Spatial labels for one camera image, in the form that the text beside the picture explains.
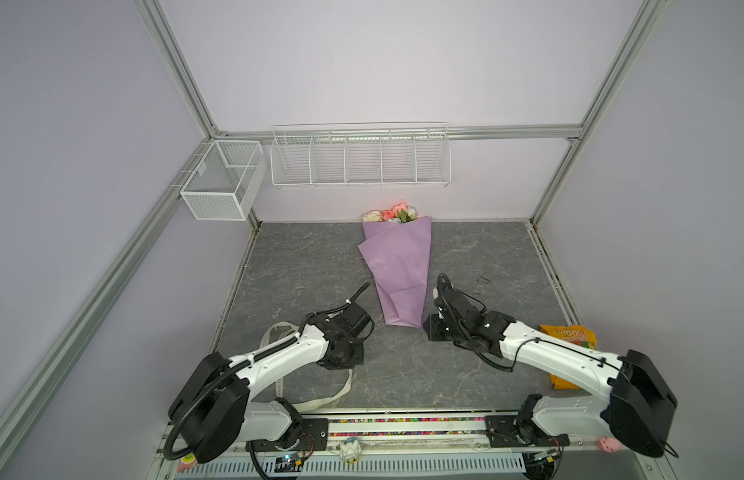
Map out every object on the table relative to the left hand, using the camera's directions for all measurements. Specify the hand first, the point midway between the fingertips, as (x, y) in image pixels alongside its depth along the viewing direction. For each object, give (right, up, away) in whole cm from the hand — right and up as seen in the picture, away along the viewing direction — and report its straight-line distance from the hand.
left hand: (353, 365), depth 82 cm
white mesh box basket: (-46, +56, +20) cm, 75 cm away
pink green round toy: (-36, -16, -15) cm, 42 cm away
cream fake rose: (+4, +45, +34) cm, 57 cm away
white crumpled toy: (+1, -13, -15) cm, 20 cm away
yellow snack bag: (+64, +8, +3) cm, 64 cm away
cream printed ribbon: (-26, +7, +10) cm, 29 cm away
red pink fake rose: (+10, +46, +38) cm, 61 cm away
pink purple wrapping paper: (+14, +29, +23) cm, 39 cm away
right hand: (+20, +10, +1) cm, 23 cm away
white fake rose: (+20, +47, +38) cm, 64 cm away
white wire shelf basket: (+1, +64, +17) cm, 66 cm away
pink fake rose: (+14, +49, +34) cm, 61 cm away
